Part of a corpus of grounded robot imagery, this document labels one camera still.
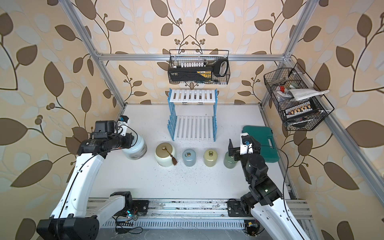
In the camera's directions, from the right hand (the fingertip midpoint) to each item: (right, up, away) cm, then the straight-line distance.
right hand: (241, 139), depth 71 cm
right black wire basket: (+25, +31, +13) cm, 42 cm away
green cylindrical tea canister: (-3, -14, +11) cm, 18 cm away
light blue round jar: (-51, -6, +4) cm, 52 cm away
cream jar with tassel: (-39, -10, +11) cm, 42 cm away
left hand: (-56, +2, +4) cm, 56 cm away
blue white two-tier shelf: (-25, +3, +34) cm, 42 cm away
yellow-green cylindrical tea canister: (-14, -12, +12) cm, 22 cm away
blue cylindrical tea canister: (-26, -12, +12) cm, 31 cm away
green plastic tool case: (+23, -1, +26) cm, 34 cm away
